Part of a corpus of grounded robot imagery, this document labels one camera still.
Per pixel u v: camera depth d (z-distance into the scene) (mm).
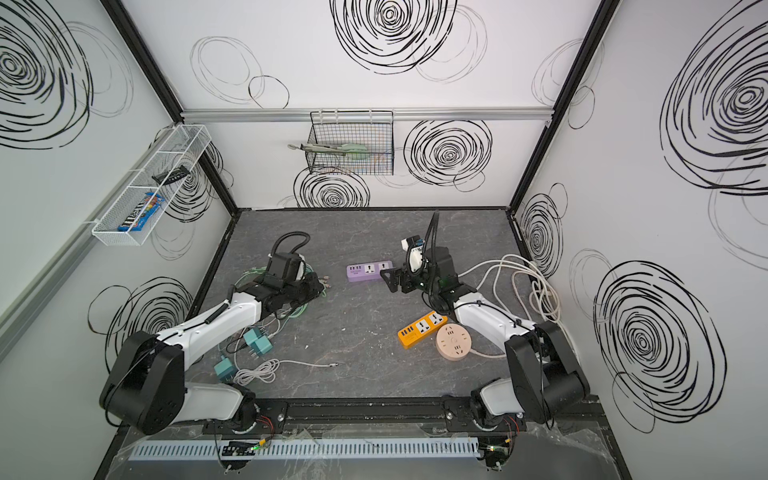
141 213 669
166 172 788
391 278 773
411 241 755
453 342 842
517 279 991
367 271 991
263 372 803
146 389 413
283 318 696
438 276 665
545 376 427
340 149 911
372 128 937
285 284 682
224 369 787
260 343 843
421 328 864
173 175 782
